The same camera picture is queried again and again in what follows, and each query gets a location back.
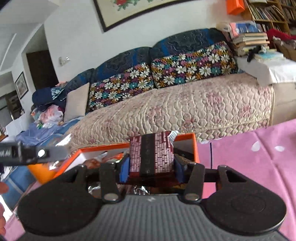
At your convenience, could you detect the silver foil snack bag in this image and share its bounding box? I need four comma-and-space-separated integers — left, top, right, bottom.
88, 182, 150, 199

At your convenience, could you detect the orange cardboard box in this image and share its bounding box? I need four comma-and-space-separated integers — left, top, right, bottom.
54, 131, 200, 177

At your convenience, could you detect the dark red chocolate snack bag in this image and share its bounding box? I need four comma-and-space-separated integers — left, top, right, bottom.
128, 131, 179, 187

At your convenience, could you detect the person left hand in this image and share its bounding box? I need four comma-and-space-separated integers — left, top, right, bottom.
0, 182, 9, 236

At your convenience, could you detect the blue striped blanket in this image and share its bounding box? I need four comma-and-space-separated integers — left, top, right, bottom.
1, 118, 79, 209

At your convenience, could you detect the orange cylindrical canister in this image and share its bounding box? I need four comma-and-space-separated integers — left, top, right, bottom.
27, 163, 59, 184

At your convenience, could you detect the small framed picture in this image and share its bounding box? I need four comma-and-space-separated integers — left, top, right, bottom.
15, 72, 29, 99

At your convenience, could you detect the pink floral tablecloth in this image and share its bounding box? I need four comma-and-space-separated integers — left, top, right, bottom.
17, 120, 295, 240

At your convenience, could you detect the beige pillow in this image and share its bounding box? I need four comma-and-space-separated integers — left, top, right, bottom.
63, 83, 90, 122

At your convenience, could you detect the sofa with quilted cover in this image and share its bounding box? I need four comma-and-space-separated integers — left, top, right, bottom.
32, 28, 275, 151

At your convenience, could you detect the left floral cushion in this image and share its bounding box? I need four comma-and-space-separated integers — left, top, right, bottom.
87, 63, 154, 112

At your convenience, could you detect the floral cushion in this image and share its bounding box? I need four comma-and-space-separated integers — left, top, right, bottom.
151, 41, 238, 88
87, 63, 154, 112

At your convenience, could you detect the right floral cushion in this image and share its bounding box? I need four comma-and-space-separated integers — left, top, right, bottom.
151, 41, 238, 88

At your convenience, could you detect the white cloth covered side table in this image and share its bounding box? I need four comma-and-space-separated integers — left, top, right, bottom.
236, 57, 296, 87

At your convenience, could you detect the stack of books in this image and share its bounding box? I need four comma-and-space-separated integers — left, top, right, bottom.
229, 21, 270, 56

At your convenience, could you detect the wooden chair with clothes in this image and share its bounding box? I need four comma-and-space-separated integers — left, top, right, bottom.
266, 29, 295, 61

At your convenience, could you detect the framed floral picture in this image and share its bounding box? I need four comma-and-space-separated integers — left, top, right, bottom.
93, 0, 186, 32

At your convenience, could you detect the orange paper bag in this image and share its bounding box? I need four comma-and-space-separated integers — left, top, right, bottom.
226, 0, 245, 16

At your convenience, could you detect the wooden bookshelf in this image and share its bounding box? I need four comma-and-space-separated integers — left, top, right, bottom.
241, 0, 295, 36

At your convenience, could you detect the white wall switch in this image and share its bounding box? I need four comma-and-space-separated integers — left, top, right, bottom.
58, 57, 70, 66

